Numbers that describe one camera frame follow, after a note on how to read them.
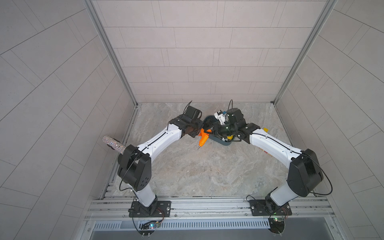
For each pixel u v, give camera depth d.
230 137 0.70
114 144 0.71
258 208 0.71
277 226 0.68
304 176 0.43
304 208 0.72
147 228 0.65
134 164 0.46
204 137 0.75
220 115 0.76
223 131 0.71
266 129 1.02
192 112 0.64
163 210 0.70
